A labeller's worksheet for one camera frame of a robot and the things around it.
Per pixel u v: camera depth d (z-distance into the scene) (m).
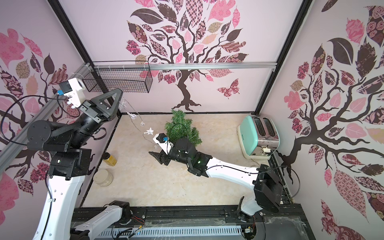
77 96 0.38
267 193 0.41
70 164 0.37
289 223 0.72
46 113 0.61
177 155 0.59
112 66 0.89
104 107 0.40
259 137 0.83
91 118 0.37
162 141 0.56
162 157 0.59
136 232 0.69
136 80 0.79
